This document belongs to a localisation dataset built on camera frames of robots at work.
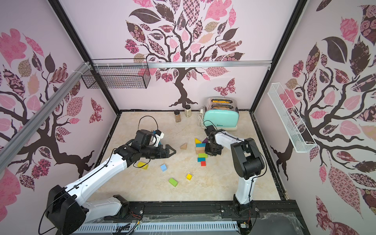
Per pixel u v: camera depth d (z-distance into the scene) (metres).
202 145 0.98
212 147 0.81
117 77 1.22
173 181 0.83
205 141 1.00
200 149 0.98
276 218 0.72
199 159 0.92
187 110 1.11
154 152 0.67
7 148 0.50
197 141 1.00
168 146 0.70
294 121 0.75
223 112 0.97
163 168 0.87
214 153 0.85
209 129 0.81
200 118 1.05
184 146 0.98
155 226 0.70
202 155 0.93
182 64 0.92
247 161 0.50
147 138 0.62
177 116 1.08
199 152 0.96
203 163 0.90
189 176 0.84
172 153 0.72
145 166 0.65
